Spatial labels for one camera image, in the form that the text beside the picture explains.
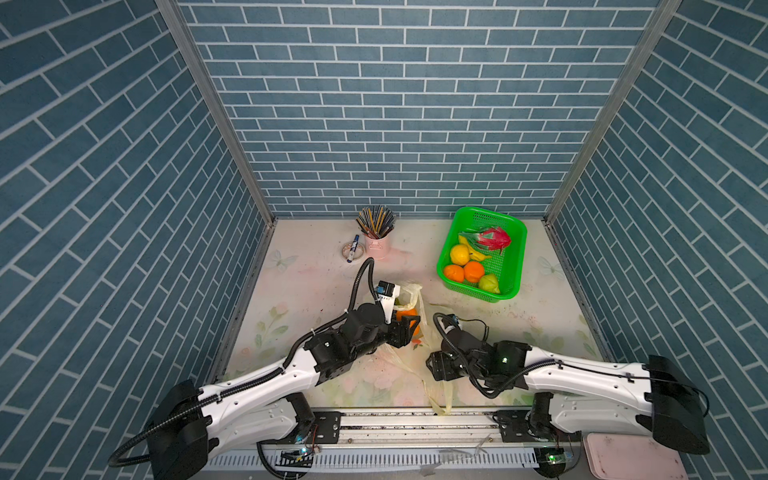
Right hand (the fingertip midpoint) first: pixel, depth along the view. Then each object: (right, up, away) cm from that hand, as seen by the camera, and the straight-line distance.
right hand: (431, 360), depth 78 cm
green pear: (+20, +18, +16) cm, 32 cm away
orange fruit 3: (-6, +14, -6) cm, 16 cm away
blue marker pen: (-25, +29, +30) cm, 49 cm away
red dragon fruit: (+24, +33, +27) cm, 49 cm away
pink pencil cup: (-16, +29, +26) cm, 42 cm away
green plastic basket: (+30, +23, +27) cm, 46 cm away
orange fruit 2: (+16, +21, +21) cm, 34 cm away
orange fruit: (+9, +21, +19) cm, 30 cm away
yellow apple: (+13, +27, +25) cm, 39 cm away
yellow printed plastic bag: (-5, 0, +1) cm, 5 cm away
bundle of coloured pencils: (-17, +39, +27) cm, 50 cm away
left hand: (-5, +12, -3) cm, 13 cm away
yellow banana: (+18, +27, +28) cm, 43 cm away
